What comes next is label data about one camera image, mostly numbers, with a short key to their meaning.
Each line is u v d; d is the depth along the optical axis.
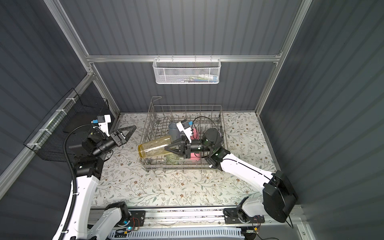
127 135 0.57
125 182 0.86
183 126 0.57
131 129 0.62
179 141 0.59
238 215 0.67
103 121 0.59
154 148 0.59
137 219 0.72
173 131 0.93
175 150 0.60
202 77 0.92
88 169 0.50
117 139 0.58
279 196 0.39
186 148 0.56
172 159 0.91
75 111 0.79
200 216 0.75
